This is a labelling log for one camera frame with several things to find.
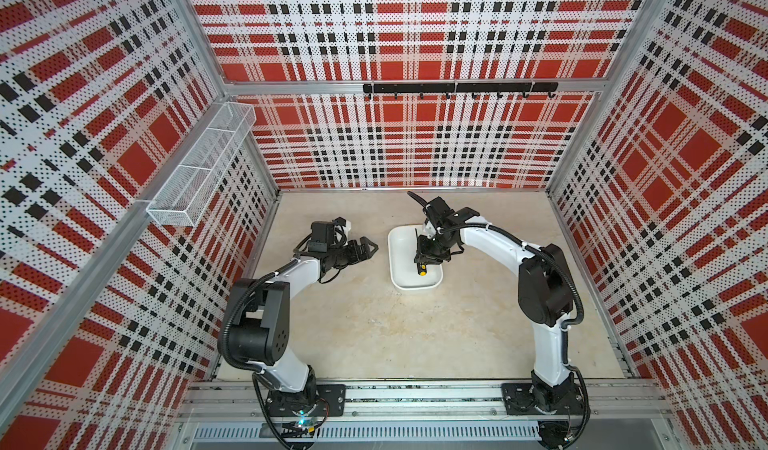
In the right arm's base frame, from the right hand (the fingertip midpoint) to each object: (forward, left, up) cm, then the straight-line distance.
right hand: (419, 261), depth 89 cm
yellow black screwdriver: (-3, -1, 0) cm, 3 cm away
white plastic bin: (+2, +5, -10) cm, 11 cm away
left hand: (+3, +16, -1) cm, 16 cm away
